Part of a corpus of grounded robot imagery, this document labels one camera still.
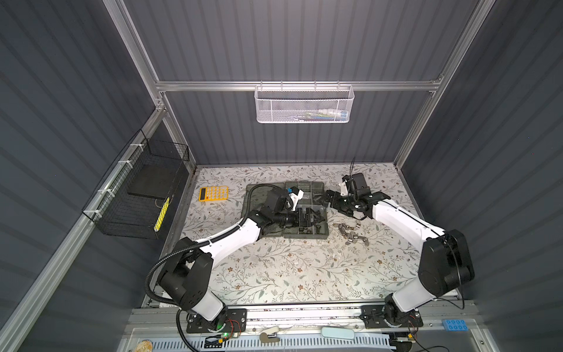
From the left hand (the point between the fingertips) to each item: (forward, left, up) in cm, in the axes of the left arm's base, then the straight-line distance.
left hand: (314, 218), depth 80 cm
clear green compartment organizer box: (+30, -6, -22) cm, 38 cm away
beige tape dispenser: (-34, +18, -16) cm, 41 cm away
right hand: (+9, -8, -4) cm, 12 cm away
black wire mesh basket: (+5, +61, +10) cm, 62 cm away
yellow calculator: (+28, +45, -16) cm, 55 cm away
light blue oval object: (-34, -5, -16) cm, 38 cm away
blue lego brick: (-34, -43, -15) cm, 57 cm away
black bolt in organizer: (+5, -4, -16) cm, 18 cm away
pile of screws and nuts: (+2, -17, -17) cm, 24 cm away
